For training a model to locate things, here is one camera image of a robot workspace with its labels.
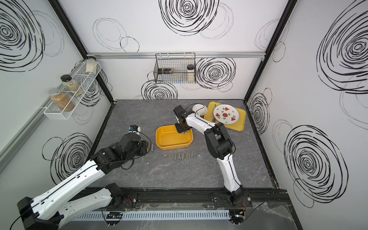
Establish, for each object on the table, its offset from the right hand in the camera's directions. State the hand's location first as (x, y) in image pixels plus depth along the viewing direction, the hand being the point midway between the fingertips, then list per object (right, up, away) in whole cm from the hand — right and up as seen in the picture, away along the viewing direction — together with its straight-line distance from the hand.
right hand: (182, 128), depth 99 cm
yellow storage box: (-10, -6, -2) cm, 12 cm away
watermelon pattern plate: (+34, +10, +12) cm, 38 cm away
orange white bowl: (+13, +14, +10) cm, 22 cm away
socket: (-4, -17, -10) cm, 20 cm away
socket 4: (+3, -16, -10) cm, 19 cm away
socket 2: (-2, -16, -10) cm, 19 cm away
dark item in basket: (-13, +39, -5) cm, 41 cm away
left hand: (-18, -5, -24) cm, 30 cm away
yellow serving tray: (+42, +2, +5) cm, 42 cm away
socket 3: (+1, -16, -10) cm, 19 cm away
